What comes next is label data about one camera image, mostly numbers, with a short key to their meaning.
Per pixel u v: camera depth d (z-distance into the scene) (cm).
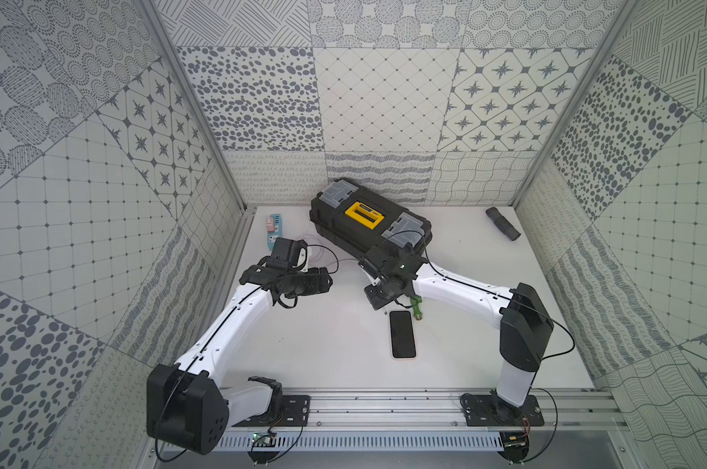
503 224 112
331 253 72
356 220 94
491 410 66
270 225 107
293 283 66
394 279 60
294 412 75
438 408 76
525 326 46
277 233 110
